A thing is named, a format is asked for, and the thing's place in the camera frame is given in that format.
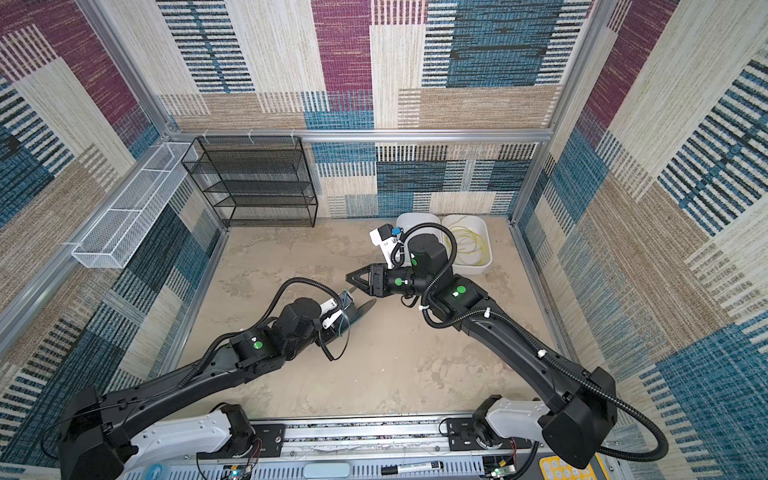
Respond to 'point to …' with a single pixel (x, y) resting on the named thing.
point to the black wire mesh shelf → (255, 182)
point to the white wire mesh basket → (112, 241)
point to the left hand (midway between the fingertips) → (333, 302)
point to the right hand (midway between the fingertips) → (352, 284)
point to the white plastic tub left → (406, 220)
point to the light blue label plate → (326, 470)
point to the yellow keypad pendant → (553, 468)
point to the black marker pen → (393, 469)
